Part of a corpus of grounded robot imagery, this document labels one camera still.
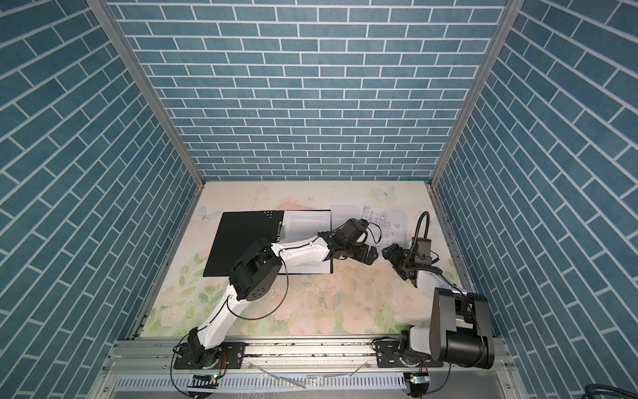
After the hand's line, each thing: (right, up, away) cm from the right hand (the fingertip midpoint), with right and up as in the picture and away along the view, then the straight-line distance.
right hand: (387, 253), depth 93 cm
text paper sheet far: (-17, +14, +16) cm, 27 cm away
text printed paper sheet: (-34, +10, +13) cm, 38 cm away
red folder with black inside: (-61, +7, +10) cm, 62 cm away
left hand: (-6, -1, +1) cm, 7 cm away
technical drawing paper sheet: (+2, +9, +11) cm, 14 cm away
